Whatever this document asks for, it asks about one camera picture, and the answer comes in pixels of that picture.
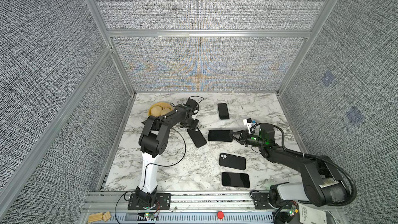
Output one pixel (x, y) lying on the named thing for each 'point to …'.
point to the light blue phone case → (218, 114)
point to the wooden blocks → (99, 216)
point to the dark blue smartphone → (223, 111)
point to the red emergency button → (220, 214)
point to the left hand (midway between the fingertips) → (193, 127)
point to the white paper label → (309, 215)
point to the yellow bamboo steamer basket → (159, 109)
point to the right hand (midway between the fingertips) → (230, 134)
